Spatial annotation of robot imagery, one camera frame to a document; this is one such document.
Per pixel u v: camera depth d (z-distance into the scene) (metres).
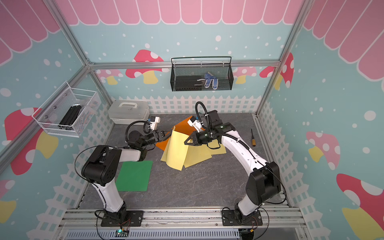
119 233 0.73
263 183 0.43
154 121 0.79
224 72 0.94
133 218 0.75
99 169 0.51
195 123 0.72
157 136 0.76
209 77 0.88
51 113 0.67
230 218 0.74
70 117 0.70
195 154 0.97
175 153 0.75
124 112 1.12
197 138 0.67
